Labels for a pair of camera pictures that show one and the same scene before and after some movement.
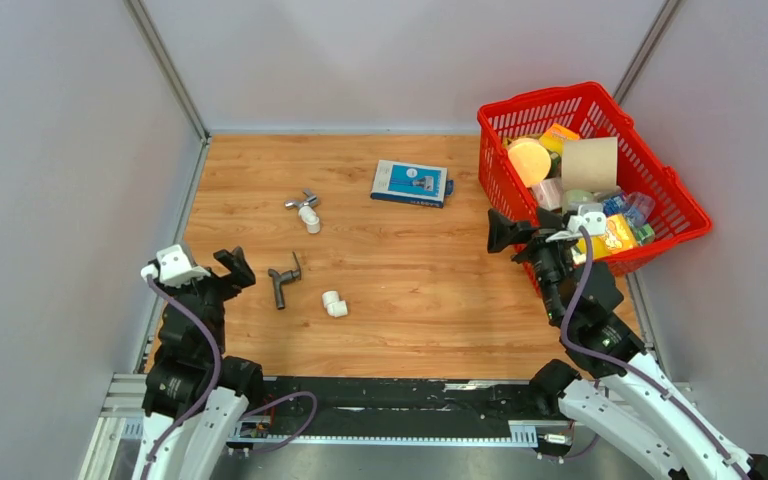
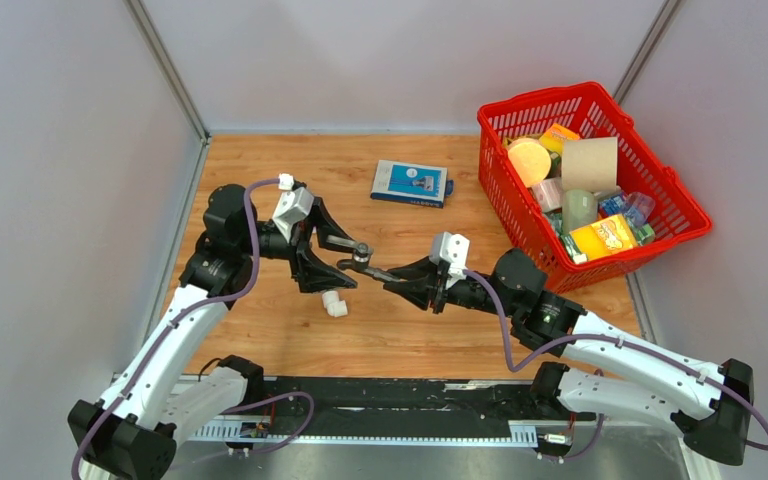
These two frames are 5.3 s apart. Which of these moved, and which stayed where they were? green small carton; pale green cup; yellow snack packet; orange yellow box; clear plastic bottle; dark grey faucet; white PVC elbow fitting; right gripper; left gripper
Moved: right gripper; left gripper; dark grey faucet
Stayed: yellow snack packet; clear plastic bottle; pale green cup; white PVC elbow fitting; orange yellow box; green small carton
